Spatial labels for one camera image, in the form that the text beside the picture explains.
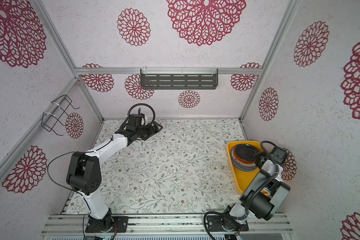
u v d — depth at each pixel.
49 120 0.73
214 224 0.73
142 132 0.78
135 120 0.71
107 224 0.65
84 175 0.48
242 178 0.88
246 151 0.92
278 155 0.67
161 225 0.75
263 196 0.46
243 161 0.88
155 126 0.81
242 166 0.88
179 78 0.95
